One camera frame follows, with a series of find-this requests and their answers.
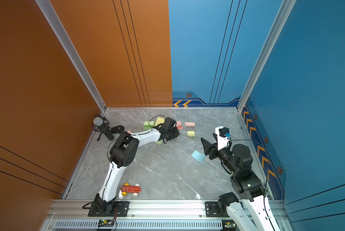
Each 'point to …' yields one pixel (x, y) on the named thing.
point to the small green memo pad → (147, 126)
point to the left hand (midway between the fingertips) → (180, 131)
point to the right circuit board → (229, 224)
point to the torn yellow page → (191, 133)
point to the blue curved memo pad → (198, 156)
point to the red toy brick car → (127, 188)
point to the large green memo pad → (159, 142)
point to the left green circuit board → (106, 223)
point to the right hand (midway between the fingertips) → (207, 136)
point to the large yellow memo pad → (159, 121)
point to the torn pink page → (190, 124)
